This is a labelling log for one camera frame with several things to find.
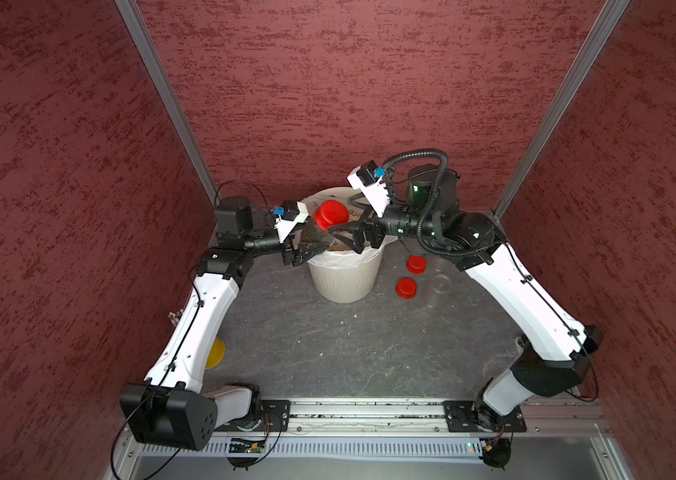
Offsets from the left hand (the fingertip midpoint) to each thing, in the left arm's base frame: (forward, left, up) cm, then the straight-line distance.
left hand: (319, 236), depth 67 cm
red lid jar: (-1, -34, -24) cm, 42 cm away
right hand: (-3, -5, +8) cm, 10 cm away
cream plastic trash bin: (+1, -7, -23) cm, 24 cm away
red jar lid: (+15, -31, -32) cm, 47 cm away
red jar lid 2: (+6, -26, -34) cm, 44 cm away
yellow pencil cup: (-16, +31, -34) cm, 48 cm away
